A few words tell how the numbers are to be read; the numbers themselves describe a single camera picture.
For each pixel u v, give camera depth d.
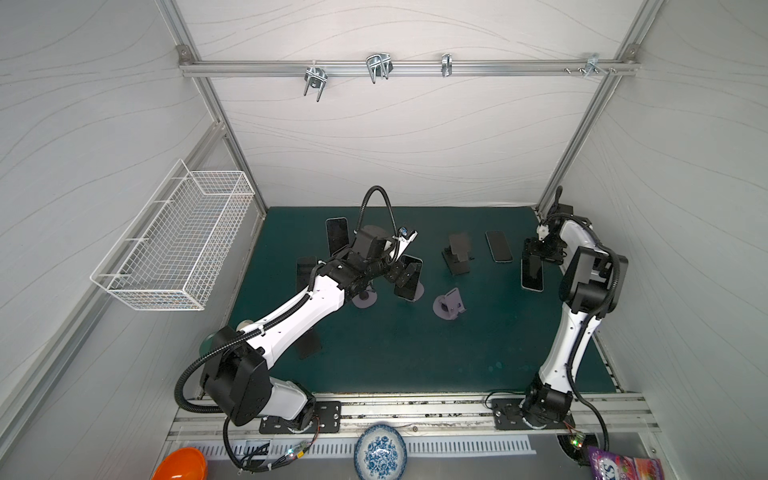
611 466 0.65
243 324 0.45
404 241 0.68
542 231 0.97
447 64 0.78
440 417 0.75
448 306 0.88
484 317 0.91
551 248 0.87
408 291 0.95
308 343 0.89
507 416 0.73
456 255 0.98
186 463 0.64
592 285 0.59
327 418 0.73
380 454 0.69
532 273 1.15
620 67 0.78
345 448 0.70
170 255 0.68
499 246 1.08
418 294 0.92
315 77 0.79
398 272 0.70
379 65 0.77
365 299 0.96
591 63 0.76
